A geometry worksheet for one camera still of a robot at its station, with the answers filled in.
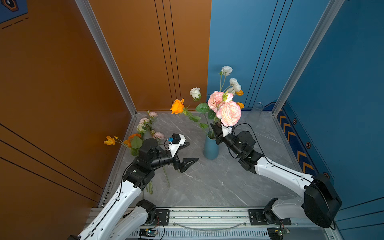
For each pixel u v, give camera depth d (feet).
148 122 3.66
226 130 2.09
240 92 2.54
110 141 2.78
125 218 1.83
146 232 2.33
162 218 2.41
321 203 1.31
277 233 2.30
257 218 2.38
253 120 3.84
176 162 1.83
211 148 2.80
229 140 2.13
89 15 2.35
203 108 1.65
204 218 2.48
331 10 2.32
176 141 1.80
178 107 2.11
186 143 2.20
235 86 2.48
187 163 1.87
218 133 2.18
